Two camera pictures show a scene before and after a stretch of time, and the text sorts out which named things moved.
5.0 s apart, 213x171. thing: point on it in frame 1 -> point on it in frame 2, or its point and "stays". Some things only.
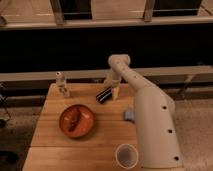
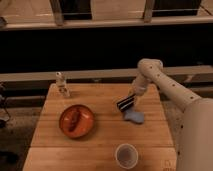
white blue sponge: (128, 115) stays
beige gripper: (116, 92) -> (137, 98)
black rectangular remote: (103, 96) -> (126, 103)
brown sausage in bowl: (75, 116) stays
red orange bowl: (76, 121) stays
